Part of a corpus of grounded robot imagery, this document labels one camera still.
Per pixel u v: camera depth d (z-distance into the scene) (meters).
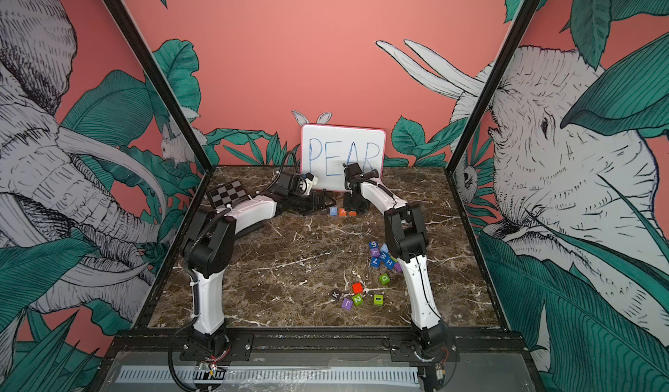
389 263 0.90
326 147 1.04
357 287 0.85
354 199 0.90
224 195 1.07
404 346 0.75
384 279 0.87
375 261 0.90
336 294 0.83
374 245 0.95
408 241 0.62
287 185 0.80
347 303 0.82
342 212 1.04
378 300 0.82
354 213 1.04
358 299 0.82
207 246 0.54
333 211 1.04
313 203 0.86
